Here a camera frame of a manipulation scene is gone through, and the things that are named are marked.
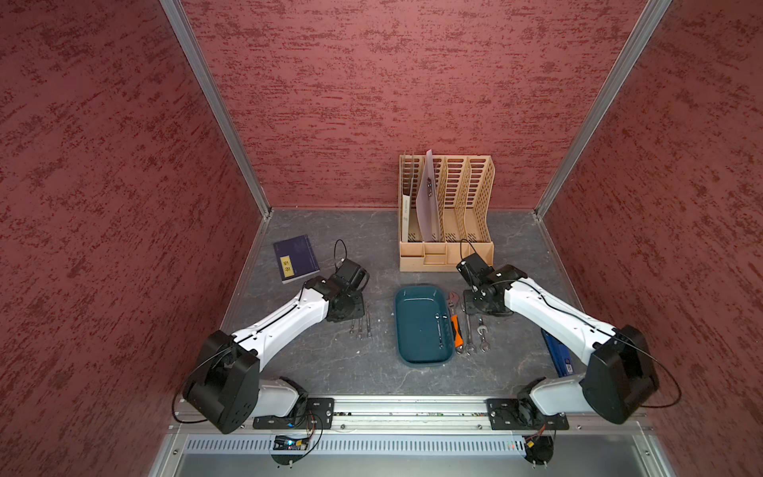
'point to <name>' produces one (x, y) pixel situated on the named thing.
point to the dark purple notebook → (295, 258)
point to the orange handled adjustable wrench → (452, 298)
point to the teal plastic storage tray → (423, 325)
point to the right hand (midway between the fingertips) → (477, 311)
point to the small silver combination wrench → (369, 322)
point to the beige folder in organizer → (405, 217)
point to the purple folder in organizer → (427, 202)
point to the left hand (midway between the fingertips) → (352, 316)
